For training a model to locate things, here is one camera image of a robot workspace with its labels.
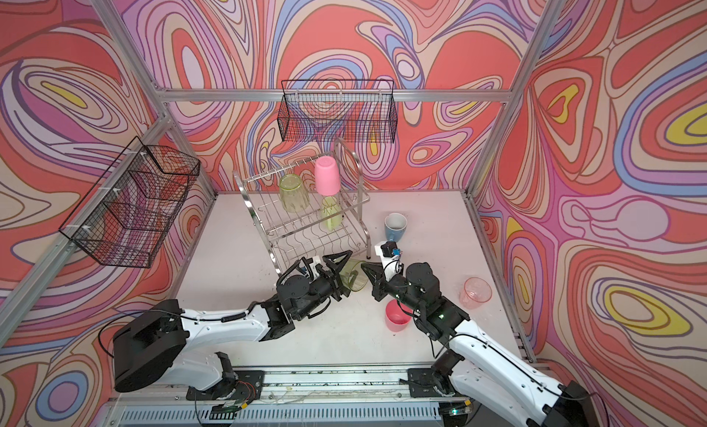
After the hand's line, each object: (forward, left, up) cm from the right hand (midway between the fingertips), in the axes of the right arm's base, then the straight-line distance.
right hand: (365, 271), depth 74 cm
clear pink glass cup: (+1, -37, -19) cm, 41 cm away
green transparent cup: (-2, +3, +1) cm, 4 cm away
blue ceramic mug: (+25, -12, -12) cm, 31 cm away
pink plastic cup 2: (-6, -10, -18) cm, 22 cm away
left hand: (+1, +1, +5) cm, 5 cm away
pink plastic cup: (+22, +10, +14) cm, 28 cm away
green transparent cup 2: (+16, +19, +15) cm, 29 cm away
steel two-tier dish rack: (+33, +19, -10) cm, 39 cm away
